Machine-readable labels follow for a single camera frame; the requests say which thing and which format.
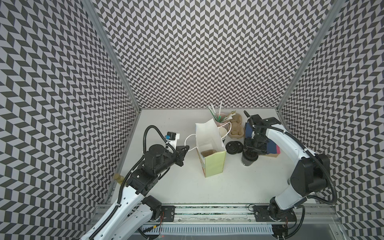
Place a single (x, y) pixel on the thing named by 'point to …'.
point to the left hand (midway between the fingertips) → (188, 148)
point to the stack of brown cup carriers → (237, 131)
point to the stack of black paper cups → (223, 131)
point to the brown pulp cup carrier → (208, 152)
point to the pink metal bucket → (221, 120)
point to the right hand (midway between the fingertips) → (251, 155)
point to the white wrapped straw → (220, 108)
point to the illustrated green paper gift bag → (210, 147)
